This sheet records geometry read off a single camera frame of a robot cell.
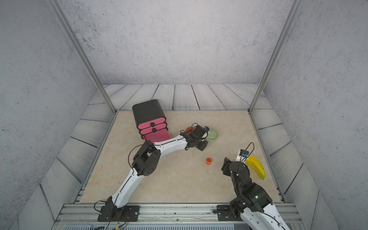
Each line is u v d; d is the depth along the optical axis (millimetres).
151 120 921
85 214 757
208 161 892
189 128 1020
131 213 728
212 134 1006
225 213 721
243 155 627
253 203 486
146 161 583
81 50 860
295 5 702
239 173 517
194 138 783
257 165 829
